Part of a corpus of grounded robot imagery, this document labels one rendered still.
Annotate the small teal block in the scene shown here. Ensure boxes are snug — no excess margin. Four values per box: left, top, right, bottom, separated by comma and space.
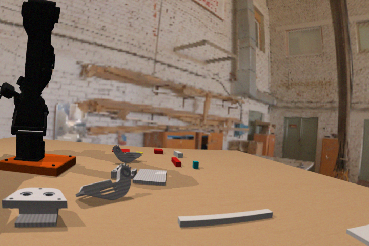
193, 161, 199, 169

